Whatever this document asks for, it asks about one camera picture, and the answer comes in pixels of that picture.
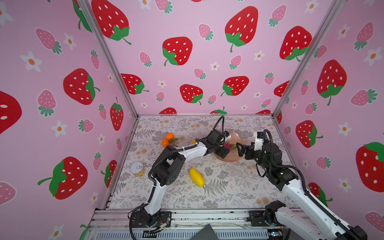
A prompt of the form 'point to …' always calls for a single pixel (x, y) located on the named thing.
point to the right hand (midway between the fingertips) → (244, 142)
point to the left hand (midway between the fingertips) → (224, 147)
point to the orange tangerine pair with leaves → (170, 139)
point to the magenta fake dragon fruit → (230, 146)
